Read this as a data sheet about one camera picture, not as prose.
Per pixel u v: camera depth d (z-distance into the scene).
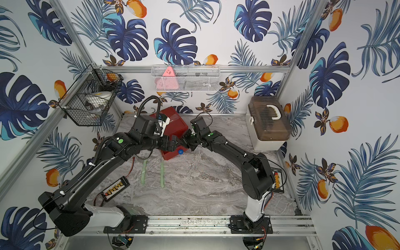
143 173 0.92
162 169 0.93
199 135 0.67
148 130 0.52
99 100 0.80
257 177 0.47
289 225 0.76
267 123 0.97
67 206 0.39
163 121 0.62
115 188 0.84
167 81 0.90
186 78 1.01
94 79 0.92
